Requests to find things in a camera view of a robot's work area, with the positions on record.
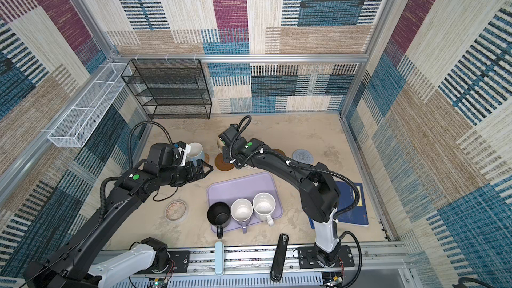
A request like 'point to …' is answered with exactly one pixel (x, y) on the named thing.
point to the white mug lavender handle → (241, 210)
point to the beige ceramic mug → (220, 145)
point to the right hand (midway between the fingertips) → (233, 154)
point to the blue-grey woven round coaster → (303, 155)
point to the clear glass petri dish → (176, 210)
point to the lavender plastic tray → (246, 188)
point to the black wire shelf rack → (170, 88)
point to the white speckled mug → (264, 204)
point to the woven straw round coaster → (206, 158)
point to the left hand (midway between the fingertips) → (206, 171)
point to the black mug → (219, 214)
